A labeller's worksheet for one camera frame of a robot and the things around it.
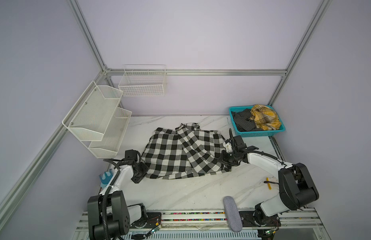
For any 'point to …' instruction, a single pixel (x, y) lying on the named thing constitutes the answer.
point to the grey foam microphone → (233, 214)
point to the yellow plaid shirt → (265, 118)
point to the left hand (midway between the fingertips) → (145, 174)
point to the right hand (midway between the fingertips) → (216, 159)
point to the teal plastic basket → (255, 133)
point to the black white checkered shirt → (187, 151)
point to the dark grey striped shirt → (243, 122)
